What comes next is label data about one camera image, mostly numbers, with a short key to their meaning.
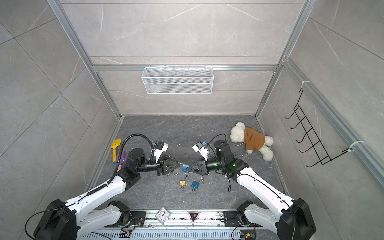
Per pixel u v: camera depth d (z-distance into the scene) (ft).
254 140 3.13
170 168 2.18
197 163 2.14
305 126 2.34
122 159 3.10
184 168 2.21
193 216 2.44
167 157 2.29
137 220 2.40
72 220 1.30
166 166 2.13
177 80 3.31
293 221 1.26
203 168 2.01
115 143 3.31
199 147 2.16
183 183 2.80
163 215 2.39
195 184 2.74
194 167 2.20
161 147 2.12
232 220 2.38
